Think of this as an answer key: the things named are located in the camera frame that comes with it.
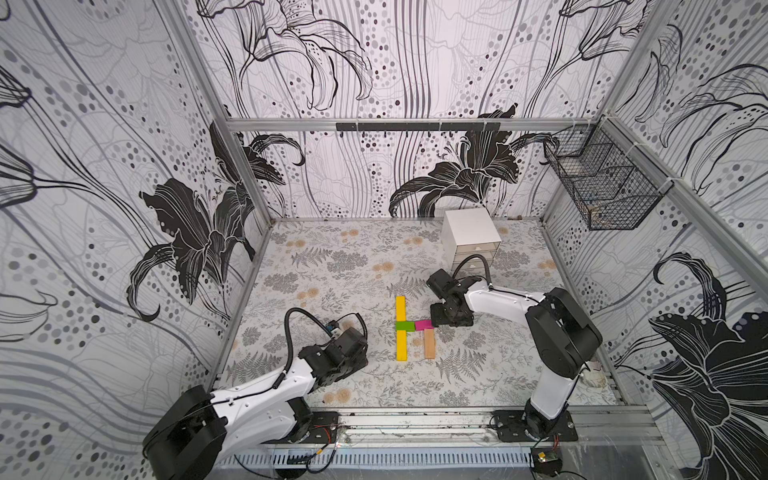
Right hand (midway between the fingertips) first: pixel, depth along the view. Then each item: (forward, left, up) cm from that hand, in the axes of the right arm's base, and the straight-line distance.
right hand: (446, 318), depth 94 cm
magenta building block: (-4, +9, +4) cm, 11 cm away
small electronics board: (-37, -20, 0) cm, 42 cm away
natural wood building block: (-9, +6, +3) cm, 12 cm away
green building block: (-4, +12, +3) cm, 13 cm away
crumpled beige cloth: (-19, -37, +5) cm, 42 cm away
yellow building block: (+2, +15, +3) cm, 15 cm away
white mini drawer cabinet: (+23, -8, +15) cm, 29 cm away
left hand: (-15, +25, +1) cm, 29 cm away
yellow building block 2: (-10, +14, +3) cm, 18 cm away
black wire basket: (+29, -50, +30) cm, 65 cm away
